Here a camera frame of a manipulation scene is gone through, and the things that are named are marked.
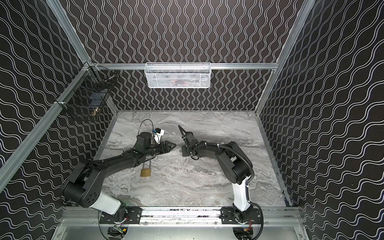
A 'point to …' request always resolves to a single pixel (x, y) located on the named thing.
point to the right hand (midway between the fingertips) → (187, 151)
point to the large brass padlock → (146, 172)
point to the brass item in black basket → (94, 112)
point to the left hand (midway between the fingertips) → (178, 147)
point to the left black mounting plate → (134, 216)
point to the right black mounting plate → (227, 217)
